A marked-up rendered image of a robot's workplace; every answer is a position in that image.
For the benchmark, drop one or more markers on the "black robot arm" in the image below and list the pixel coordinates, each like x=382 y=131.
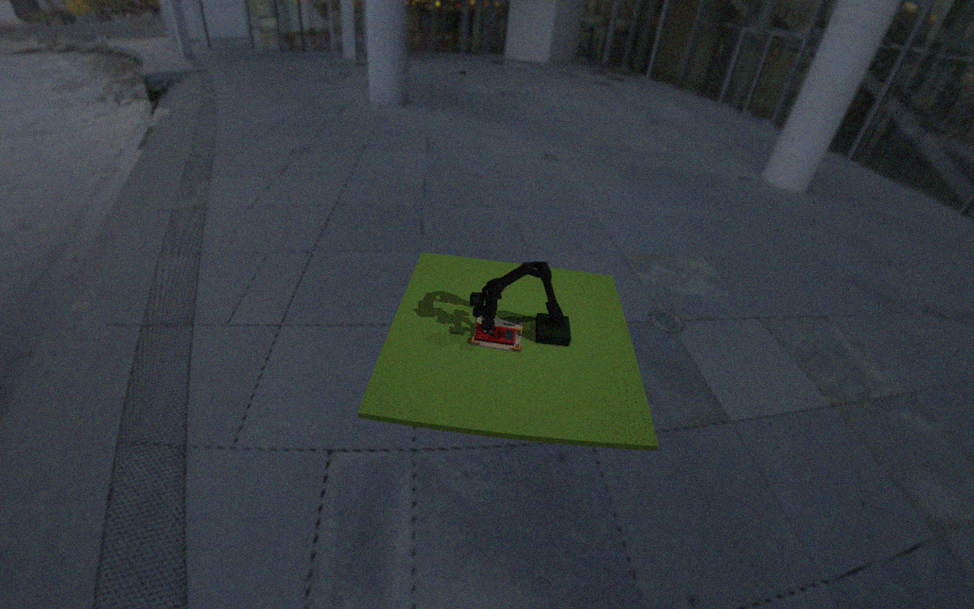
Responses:
x=497 y=285

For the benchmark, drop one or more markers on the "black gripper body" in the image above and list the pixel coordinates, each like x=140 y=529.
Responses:
x=489 y=323

